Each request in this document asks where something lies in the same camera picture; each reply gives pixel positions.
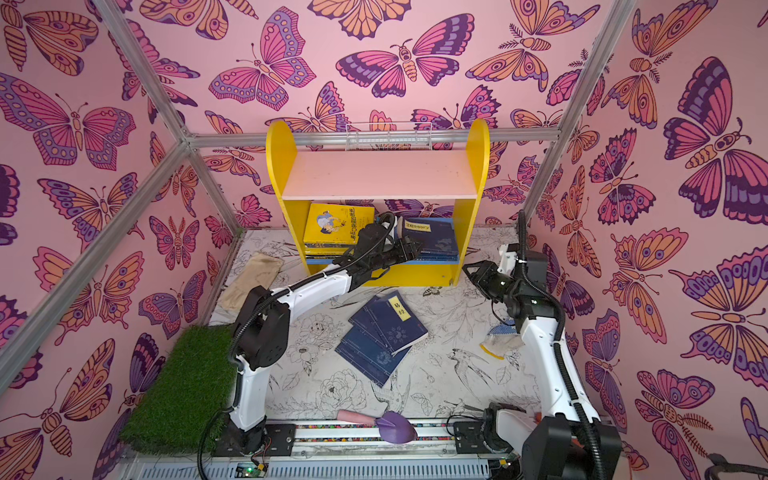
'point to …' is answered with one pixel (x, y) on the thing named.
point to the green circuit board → (251, 470)
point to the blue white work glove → (502, 340)
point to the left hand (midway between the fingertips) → (423, 242)
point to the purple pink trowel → (393, 426)
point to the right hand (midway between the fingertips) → (469, 265)
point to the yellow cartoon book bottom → (336, 224)
